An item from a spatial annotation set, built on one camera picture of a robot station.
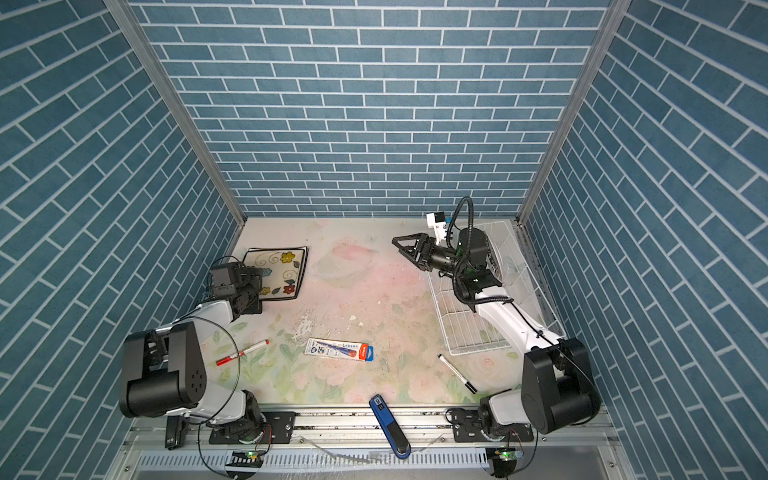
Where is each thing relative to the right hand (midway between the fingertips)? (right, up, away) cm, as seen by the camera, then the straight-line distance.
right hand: (394, 245), depth 73 cm
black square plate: (-39, -9, +28) cm, 49 cm away
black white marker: (+17, -36, +9) cm, 41 cm away
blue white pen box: (-16, -31, +13) cm, 37 cm away
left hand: (-42, -10, +21) cm, 48 cm away
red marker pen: (-44, -31, +12) cm, 56 cm away
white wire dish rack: (+22, -26, +15) cm, 37 cm away
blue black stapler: (+2, -47, -5) cm, 47 cm away
